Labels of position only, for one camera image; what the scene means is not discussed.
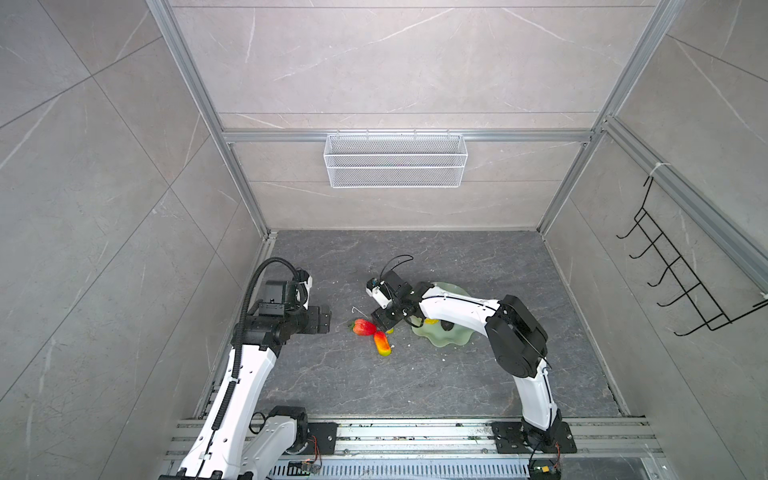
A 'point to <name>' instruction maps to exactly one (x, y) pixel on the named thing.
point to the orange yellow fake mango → (382, 343)
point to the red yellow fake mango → (390, 331)
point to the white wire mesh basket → (395, 161)
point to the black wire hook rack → (708, 313)
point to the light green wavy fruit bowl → (435, 333)
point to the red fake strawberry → (362, 327)
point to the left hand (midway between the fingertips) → (311, 306)
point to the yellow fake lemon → (431, 321)
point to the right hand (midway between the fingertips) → (382, 314)
